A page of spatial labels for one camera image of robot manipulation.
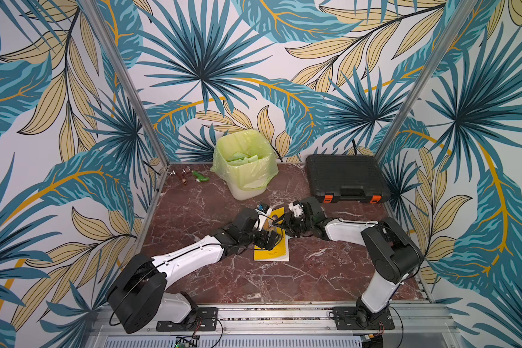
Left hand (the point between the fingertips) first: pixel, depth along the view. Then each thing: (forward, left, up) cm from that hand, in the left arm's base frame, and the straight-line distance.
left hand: (269, 234), depth 82 cm
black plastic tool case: (+34, -41, -6) cm, 53 cm away
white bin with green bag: (+21, +9, +5) cm, 24 cm away
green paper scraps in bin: (+37, +14, +3) cm, 39 cm away
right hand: (+6, -2, -4) cm, 8 cm away
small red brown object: (+33, +42, -9) cm, 54 cm away
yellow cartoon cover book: (-5, -4, -6) cm, 9 cm away
